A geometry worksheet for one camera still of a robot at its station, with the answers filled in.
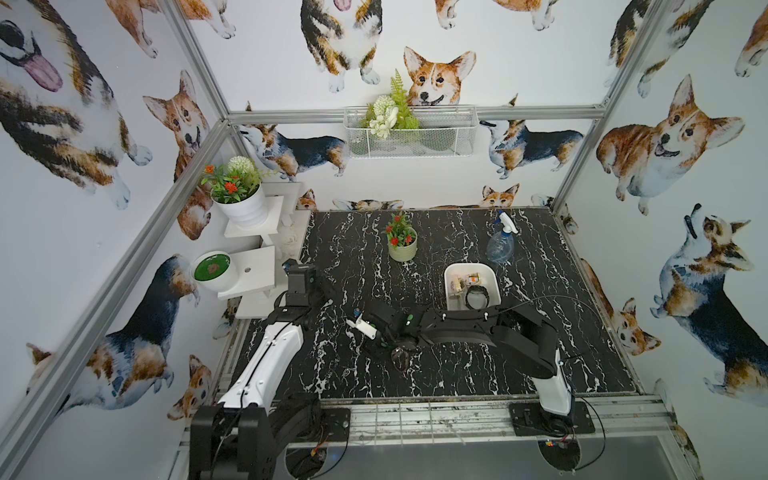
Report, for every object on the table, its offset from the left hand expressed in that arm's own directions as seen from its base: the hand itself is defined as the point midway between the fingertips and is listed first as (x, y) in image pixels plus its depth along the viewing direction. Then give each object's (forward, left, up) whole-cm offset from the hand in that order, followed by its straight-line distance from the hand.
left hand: (326, 275), depth 86 cm
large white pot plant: (+12, +20, +22) cm, 32 cm away
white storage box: (+4, -50, -11) cm, 51 cm away
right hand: (-17, -11, -10) cm, 22 cm away
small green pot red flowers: (+15, -22, -2) cm, 27 cm away
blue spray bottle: (+19, -58, -13) cm, 63 cm away
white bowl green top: (-4, +26, +9) cm, 28 cm away
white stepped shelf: (-5, +17, +2) cm, 18 cm away
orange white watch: (+3, -45, -9) cm, 46 cm away
